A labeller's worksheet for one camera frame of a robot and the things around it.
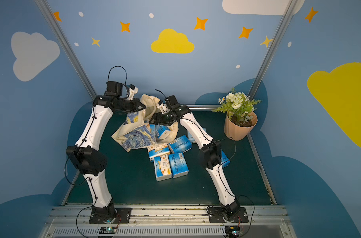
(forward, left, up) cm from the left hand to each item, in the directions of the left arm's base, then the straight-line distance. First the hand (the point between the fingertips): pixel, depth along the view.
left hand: (147, 105), depth 82 cm
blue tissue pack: (-1, -4, -21) cm, 21 cm away
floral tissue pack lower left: (-27, -10, -24) cm, 37 cm away
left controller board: (-56, +15, -31) cm, 66 cm away
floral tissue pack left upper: (-16, -6, -24) cm, 29 cm away
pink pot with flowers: (+5, -60, -16) cm, 62 cm away
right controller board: (-56, -46, -31) cm, 79 cm away
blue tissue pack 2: (-11, -19, -25) cm, 33 cm away
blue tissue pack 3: (-25, -19, -25) cm, 40 cm away
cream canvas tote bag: (-10, +7, -13) cm, 18 cm away
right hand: (-3, -5, -10) cm, 12 cm away
